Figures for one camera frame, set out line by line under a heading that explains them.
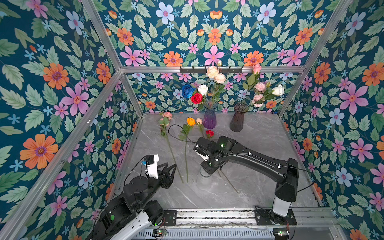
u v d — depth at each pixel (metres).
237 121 1.02
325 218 0.75
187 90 0.70
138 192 0.43
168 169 0.57
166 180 0.55
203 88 0.72
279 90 0.72
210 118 1.06
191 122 1.11
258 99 0.84
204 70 0.89
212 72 0.86
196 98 0.71
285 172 0.44
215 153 0.50
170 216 0.74
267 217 0.73
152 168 0.54
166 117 1.10
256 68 0.86
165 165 0.65
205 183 0.82
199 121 1.11
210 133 1.04
